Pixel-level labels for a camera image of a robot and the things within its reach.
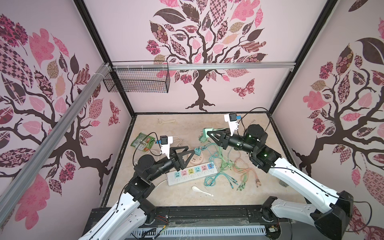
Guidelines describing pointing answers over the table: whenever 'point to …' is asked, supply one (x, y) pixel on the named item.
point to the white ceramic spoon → (196, 188)
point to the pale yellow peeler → (163, 122)
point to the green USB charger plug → (204, 136)
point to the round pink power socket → (196, 159)
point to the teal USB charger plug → (197, 151)
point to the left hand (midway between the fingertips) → (192, 153)
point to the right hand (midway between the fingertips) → (210, 130)
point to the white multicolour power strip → (189, 174)
